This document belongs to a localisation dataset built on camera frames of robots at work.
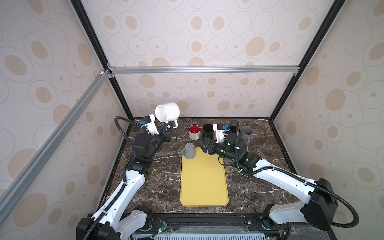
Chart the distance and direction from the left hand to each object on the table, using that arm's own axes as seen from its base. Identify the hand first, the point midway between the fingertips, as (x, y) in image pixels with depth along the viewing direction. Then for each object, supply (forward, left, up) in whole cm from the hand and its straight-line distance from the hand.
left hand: (175, 121), depth 68 cm
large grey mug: (+14, -42, -27) cm, 52 cm away
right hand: (-5, -11, -9) cm, 15 cm away
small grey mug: (+1, -5, -28) cm, 29 cm away
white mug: (+21, -8, -34) cm, 41 cm away
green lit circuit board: (-38, +6, -34) cm, 51 cm away
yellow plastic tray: (-14, -13, -36) cm, 41 cm away
